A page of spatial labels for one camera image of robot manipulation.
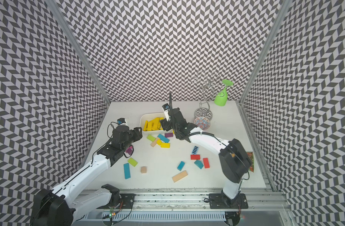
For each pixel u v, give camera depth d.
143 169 0.84
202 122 1.02
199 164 0.86
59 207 0.38
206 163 0.86
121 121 0.71
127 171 0.83
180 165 0.84
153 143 0.94
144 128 0.99
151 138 0.98
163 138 0.98
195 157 0.90
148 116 1.02
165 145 0.94
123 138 0.62
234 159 0.47
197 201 0.76
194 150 0.92
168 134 0.99
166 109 0.72
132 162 0.87
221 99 0.91
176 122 0.63
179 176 0.81
